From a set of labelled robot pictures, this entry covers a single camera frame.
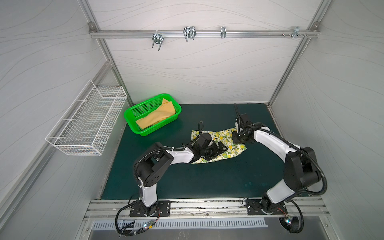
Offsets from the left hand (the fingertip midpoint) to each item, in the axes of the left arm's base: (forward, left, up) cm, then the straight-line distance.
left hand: (226, 150), depth 85 cm
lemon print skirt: (+13, -1, -5) cm, 14 cm away
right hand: (+10, -8, +1) cm, 13 cm away
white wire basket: (0, +69, +23) cm, 73 cm away
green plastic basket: (+35, +58, -3) cm, 68 cm away
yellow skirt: (+36, +42, -6) cm, 56 cm away
